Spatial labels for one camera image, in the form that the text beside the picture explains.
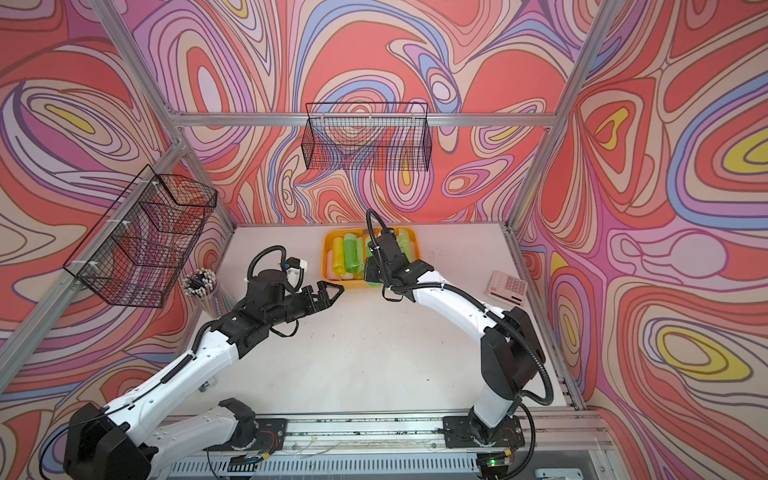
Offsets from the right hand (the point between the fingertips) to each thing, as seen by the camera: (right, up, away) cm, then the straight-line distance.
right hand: (373, 273), depth 85 cm
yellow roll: (-12, +2, +12) cm, 17 cm away
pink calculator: (+45, -6, +13) cm, 47 cm away
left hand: (-9, -5, -10) cm, 14 cm away
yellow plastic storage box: (-7, -4, +16) cm, 18 cm away
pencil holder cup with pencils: (-49, -3, -2) cm, 49 cm away
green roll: (-8, +6, +15) cm, 18 cm away
